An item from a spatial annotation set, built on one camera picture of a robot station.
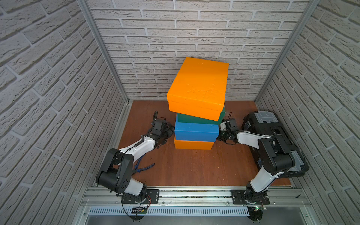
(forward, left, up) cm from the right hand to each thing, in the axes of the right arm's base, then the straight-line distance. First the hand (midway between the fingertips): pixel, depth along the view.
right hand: (211, 134), depth 96 cm
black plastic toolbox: (-2, -31, +13) cm, 34 cm away
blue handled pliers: (-21, +48, -1) cm, 52 cm away
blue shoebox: (-9, +19, +20) cm, 29 cm away
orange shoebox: (-9, +14, +3) cm, 17 cm away
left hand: (+2, +26, +7) cm, 26 cm away
